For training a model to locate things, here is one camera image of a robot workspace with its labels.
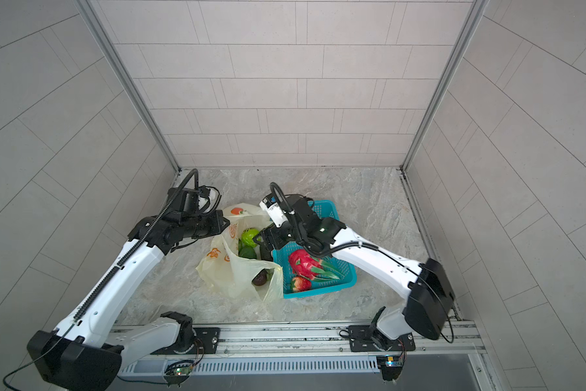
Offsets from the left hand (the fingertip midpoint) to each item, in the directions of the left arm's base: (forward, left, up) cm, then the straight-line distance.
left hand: (235, 219), depth 75 cm
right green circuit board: (-36, -47, -20) cm, 62 cm away
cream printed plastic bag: (-17, -3, -3) cm, 17 cm away
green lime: (-4, -2, -15) cm, 15 cm away
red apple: (-15, -21, -16) cm, 30 cm away
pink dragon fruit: (-10, -23, -12) cm, 28 cm away
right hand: (-4, -9, -1) cm, 10 cm away
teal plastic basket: (-11, -36, -12) cm, 40 cm away
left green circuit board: (-37, +12, -18) cm, 43 cm away
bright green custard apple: (+2, -1, -14) cm, 14 cm away
